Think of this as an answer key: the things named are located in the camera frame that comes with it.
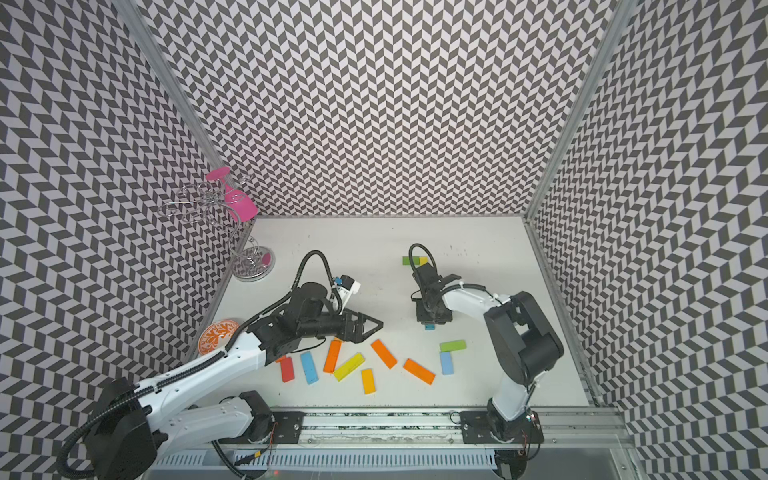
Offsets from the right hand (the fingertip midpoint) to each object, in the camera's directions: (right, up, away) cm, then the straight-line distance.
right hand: (430, 322), depth 91 cm
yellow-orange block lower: (-18, -13, -11) cm, 25 cm away
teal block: (-1, -1, -2) cm, 3 cm away
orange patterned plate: (-62, -2, -7) cm, 63 cm away
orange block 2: (-15, -6, -5) cm, 17 cm away
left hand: (-17, +4, -17) cm, 24 cm away
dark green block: (-7, +18, +14) cm, 24 cm away
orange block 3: (-4, -11, -9) cm, 15 cm away
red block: (-40, -10, -10) cm, 43 cm away
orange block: (-29, -7, -8) cm, 31 cm away
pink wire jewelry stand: (-62, +18, +13) cm, 66 cm away
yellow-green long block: (-26, -11, -10) cm, 30 cm away
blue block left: (-35, -10, -9) cm, 37 cm away
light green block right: (+6, -5, -5) cm, 9 cm away
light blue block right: (+4, -10, -8) cm, 13 cm away
